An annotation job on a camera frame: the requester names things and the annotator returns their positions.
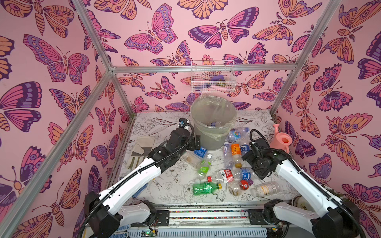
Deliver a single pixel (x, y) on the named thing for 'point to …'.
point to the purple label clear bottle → (227, 155)
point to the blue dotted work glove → (120, 232)
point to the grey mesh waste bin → (213, 116)
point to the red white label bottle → (222, 176)
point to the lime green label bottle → (203, 169)
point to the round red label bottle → (234, 187)
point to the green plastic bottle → (206, 188)
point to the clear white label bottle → (265, 189)
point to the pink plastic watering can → (280, 140)
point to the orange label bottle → (236, 155)
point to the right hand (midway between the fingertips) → (247, 163)
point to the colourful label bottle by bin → (236, 134)
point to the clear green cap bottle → (194, 160)
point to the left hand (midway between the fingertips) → (193, 134)
